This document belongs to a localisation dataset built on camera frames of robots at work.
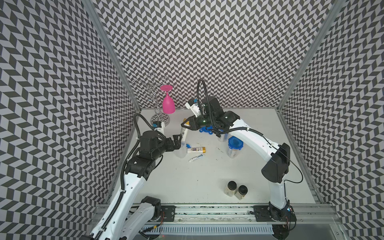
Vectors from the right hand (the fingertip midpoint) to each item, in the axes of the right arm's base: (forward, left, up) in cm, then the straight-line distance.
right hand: (184, 126), depth 74 cm
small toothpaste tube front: (-4, -6, -26) cm, 27 cm away
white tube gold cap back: (-3, 0, -1) cm, 3 cm away
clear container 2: (-2, +3, -23) cm, 23 cm away
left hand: (-4, +5, -4) cm, 8 cm away
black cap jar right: (-26, -28, -19) cm, 43 cm away
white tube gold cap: (+1, -3, -25) cm, 25 cm away
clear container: (-4, -27, -21) cm, 35 cm away
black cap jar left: (-25, -23, -17) cm, 38 cm away
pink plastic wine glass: (+19, +11, -6) cm, 23 cm away
